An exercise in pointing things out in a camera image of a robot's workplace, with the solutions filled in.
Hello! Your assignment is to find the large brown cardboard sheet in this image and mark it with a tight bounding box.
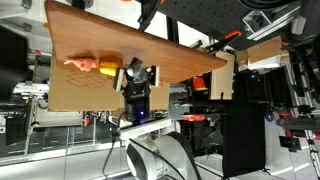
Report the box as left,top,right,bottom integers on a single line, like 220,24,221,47
47,55,171,113

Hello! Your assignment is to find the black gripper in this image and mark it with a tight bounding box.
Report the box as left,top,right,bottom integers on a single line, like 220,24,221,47
113,65,161,102

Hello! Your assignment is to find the orange plastic object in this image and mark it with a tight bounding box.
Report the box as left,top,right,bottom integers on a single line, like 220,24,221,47
193,76,208,92

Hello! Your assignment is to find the white grey camera device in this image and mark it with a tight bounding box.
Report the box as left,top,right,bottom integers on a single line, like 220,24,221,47
242,1,303,42

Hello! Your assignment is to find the yellow orange toy block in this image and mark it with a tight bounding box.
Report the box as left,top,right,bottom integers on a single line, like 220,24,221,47
98,55,124,77

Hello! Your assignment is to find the light wooden panel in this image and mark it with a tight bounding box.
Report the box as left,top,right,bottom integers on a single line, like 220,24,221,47
209,50,236,101

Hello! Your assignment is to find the black perforated board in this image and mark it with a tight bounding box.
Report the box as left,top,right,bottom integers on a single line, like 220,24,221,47
156,0,303,51

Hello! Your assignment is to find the orange handled black clamp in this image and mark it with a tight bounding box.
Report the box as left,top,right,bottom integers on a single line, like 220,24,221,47
189,29,243,55

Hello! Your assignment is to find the brown cardboard box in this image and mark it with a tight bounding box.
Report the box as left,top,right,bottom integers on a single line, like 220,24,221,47
236,35,290,72

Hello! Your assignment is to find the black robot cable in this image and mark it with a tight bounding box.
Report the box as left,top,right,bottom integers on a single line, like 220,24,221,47
101,111,129,180

